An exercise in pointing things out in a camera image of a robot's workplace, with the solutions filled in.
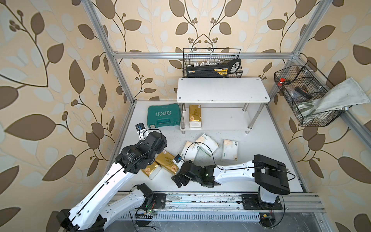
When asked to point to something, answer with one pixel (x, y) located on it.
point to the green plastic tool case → (164, 115)
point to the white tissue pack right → (229, 150)
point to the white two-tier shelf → (226, 103)
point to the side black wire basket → (301, 84)
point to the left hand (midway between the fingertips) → (155, 139)
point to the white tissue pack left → (190, 152)
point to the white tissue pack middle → (207, 143)
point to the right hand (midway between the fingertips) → (177, 171)
